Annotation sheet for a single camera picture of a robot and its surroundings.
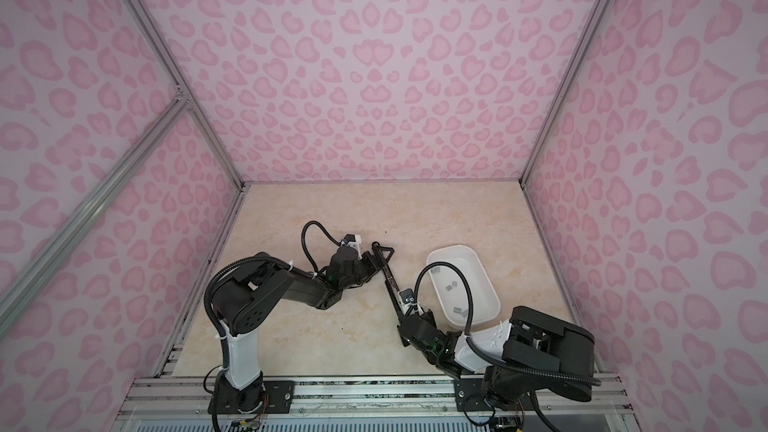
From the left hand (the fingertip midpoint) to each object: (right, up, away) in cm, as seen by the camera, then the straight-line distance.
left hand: (392, 253), depth 92 cm
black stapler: (0, -10, -2) cm, 10 cm away
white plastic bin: (+18, -11, -1) cm, 21 cm away
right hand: (+3, -16, -6) cm, 17 cm away
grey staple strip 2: (+20, -16, -4) cm, 26 cm away
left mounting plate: (-28, -32, -19) cm, 46 cm away
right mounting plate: (+19, -32, -18) cm, 42 cm away
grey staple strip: (+18, -10, 0) cm, 20 cm away
